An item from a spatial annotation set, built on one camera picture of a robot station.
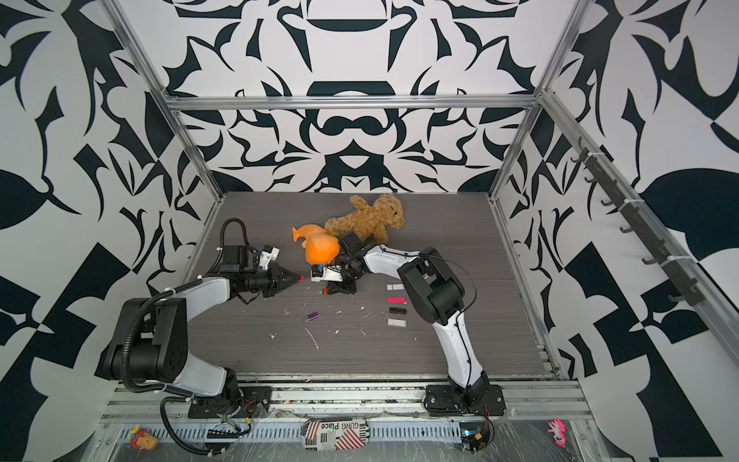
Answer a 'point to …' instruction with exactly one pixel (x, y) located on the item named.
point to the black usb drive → (397, 310)
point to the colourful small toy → (141, 439)
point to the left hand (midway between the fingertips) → (297, 275)
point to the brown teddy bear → (369, 221)
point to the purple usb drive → (313, 317)
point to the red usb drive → (325, 291)
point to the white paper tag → (396, 322)
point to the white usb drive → (394, 287)
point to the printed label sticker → (324, 435)
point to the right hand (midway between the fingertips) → (330, 279)
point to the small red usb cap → (302, 279)
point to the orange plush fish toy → (321, 247)
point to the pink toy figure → (558, 430)
